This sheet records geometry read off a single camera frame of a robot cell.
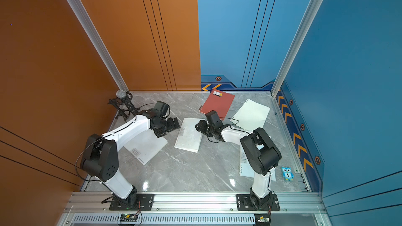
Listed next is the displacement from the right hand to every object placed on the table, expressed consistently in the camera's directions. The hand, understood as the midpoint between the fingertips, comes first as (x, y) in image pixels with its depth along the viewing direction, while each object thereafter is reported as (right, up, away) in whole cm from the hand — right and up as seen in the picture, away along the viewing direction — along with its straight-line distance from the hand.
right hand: (197, 127), depth 94 cm
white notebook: (-5, -5, -1) cm, 7 cm away
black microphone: (-45, +15, -2) cm, 48 cm away
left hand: (-12, +1, -3) cm, 13 cm away
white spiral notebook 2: (+27, -20, -11) cm, 35 cm away
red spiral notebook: (+15, +17, +22) cm, 32 cm away
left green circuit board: (-30, -38, -23) cm, 54 cm away
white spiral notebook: (-31, -11, -2) cm, 33 cm away
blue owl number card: (+48, -22, -13) cm, 54 cm away
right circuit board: (+31, -39, -23) cm, 55 cm away
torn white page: (+37, +6, +15) cm, 40 cm away
